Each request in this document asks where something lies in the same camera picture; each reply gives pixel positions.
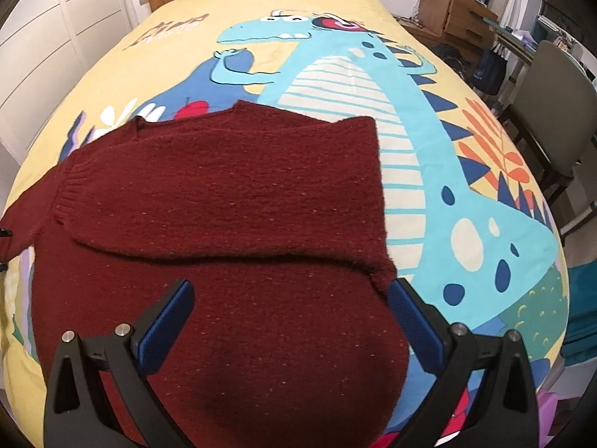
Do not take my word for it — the wooden drawer cabinet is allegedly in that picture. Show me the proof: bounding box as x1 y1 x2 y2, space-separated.
417 0 498 49

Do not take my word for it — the dark red knitted sweater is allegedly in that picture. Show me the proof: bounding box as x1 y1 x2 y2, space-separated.
1 101 408 447

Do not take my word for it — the white wardrobe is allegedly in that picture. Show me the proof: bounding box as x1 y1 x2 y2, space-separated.
1 0 132 162

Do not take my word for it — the glass top desk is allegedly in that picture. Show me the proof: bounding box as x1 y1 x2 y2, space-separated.
483 17 536 66

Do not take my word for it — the grey green chair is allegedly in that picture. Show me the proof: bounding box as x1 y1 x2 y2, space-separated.
498 41 596 204

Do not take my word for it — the dark blue hanging bag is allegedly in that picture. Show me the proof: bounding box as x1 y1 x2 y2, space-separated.
471 49 507 96

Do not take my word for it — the yellow dinosaur print bedspread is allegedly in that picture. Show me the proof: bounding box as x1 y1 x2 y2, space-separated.
1 0 568 447

